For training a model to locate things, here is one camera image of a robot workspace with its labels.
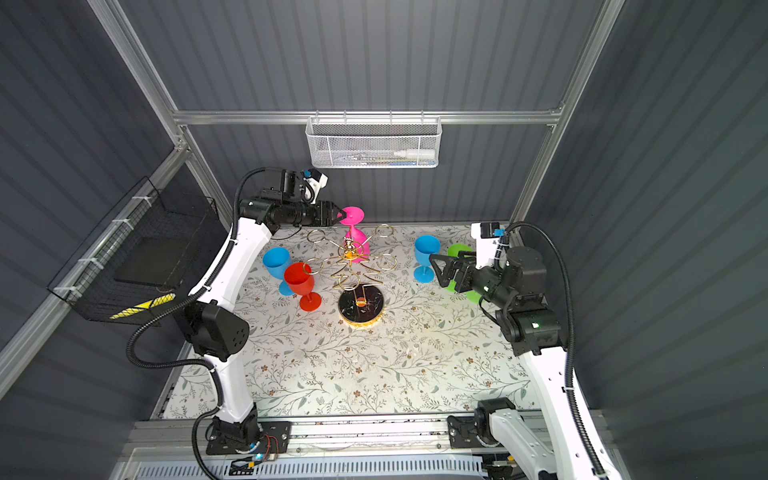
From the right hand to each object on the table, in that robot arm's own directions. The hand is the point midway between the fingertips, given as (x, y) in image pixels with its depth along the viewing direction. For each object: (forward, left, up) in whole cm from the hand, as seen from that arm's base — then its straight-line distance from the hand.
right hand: (449, 258), depth 65 cm
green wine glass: (+12, -14, -35) cm, 39 cm away
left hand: (+20, +28, -4) cm, 34 cm away
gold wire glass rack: (+7, +24, -34) cm, 42 cm away
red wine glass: (+8, +40, -20) cm, 45 cm away
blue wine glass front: (+22, +3, -22) cm, 31 cm away
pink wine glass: (+20, +23, -5) cm, 31 cm away
